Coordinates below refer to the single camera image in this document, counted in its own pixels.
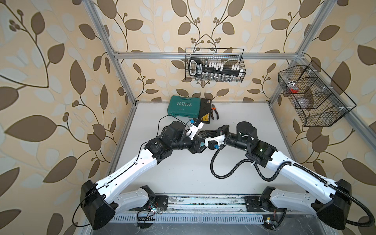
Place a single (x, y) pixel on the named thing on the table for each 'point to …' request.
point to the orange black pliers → (213, 108)
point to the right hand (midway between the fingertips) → (207, 127)
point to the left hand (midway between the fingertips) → (205, 141)
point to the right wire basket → (317, 101)
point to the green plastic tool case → (184, 106)
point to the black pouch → (211, 133)
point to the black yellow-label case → (204, 112)
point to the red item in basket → (293, 90)
